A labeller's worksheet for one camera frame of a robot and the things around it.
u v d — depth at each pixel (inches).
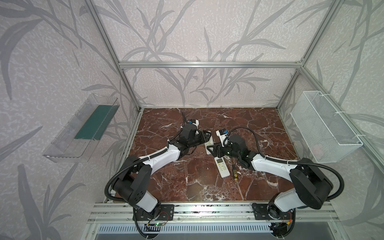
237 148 26.3
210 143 32.7
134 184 17.1
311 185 17.2
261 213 28.8
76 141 26.3
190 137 26.8
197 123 32.0
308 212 29.7
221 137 30.3
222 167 34.6
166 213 28.4
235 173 33.8
